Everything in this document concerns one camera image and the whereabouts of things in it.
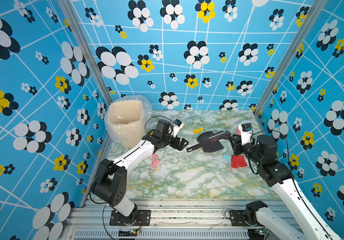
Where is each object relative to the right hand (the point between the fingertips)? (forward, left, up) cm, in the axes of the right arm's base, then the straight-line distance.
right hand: (233, 136), depth 73 cm
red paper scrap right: (-1, -10, -25) cm, 27 cm away
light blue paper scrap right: (+2, -4, -26) cm, 26 cm away
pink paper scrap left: (-1, +42, -26) cm, 50 cm away
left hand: (+6, +24, -10) cm, 27 cm away
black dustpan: (+12, +8, -27) cm, 31 cm away
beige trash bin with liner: (+23, +62, -12) cm, 67 cm away
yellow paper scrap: (+24, +14, -26) cm, 38 cm away
